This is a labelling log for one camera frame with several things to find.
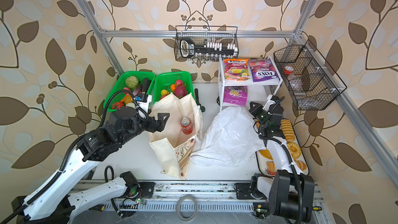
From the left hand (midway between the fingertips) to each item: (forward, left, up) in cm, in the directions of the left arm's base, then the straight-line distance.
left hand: (161, 112), depth 64 cm
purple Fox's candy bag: (+26, -46, +2) cm, 53 cm away
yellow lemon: (+37, +12, -30) cm, 50 cm away
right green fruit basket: (+47, +15, -29) cm, 57 cm away
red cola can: (+7, -8, -24) cm, 26 cm away
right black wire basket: (+18, -69, 0) cm, 71 cm away
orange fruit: (+41, +6, -29) cm, 51 cm away
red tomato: (+22, +39, -27) cm, 53 cm away
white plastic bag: (+4, -34, -33) cm, 48 cm away
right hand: (+15, -42, -12) cm, 47 cm away
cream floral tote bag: (-12, -8, -2) cm, 14 cm away
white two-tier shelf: (+18, -26, +1) cm, 31 cm away
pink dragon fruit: (+35, 0, -25) cm, 43 cm away
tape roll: (-25, -10, -35) cm, 45 cm away
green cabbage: (+43, +37, -26) cm, 62 cm away
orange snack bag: (+26, -33, +2) cm, 42 cm away
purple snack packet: (+20, -35, -11) cm, 42 cm away
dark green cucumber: (+43, +26, -27) cm, 57 cm away
